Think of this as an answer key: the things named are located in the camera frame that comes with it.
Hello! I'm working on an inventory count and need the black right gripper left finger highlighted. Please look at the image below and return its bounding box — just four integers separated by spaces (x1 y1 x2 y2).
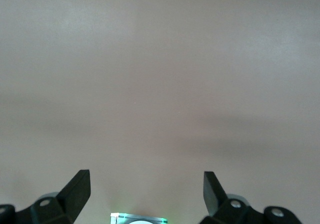
0 169 91 224

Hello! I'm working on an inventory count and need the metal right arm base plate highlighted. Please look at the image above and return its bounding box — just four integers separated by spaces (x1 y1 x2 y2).
110 213 168 224

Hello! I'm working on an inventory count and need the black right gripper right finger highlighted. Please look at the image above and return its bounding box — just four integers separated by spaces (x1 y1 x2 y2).
199 171 303 224

